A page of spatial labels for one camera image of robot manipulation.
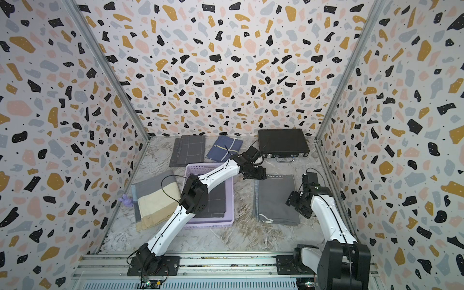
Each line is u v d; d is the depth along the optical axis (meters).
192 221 0.69
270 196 0.99
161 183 0.98
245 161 0.78
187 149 1.14
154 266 0.66
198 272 0.73
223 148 1.17
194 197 0.64
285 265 0.74
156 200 0.91
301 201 0.63
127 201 0.87
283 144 1.21
